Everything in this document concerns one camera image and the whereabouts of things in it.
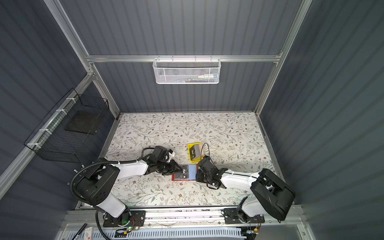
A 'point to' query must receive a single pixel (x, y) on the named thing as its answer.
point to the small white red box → (88, 233)
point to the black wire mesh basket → (68, 133)
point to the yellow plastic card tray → (189, 146)
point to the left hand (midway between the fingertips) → (182, 170)
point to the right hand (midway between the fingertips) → (197, 177)
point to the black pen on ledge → (79, 231)
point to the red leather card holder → (189, 173)
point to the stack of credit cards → (194, 152)
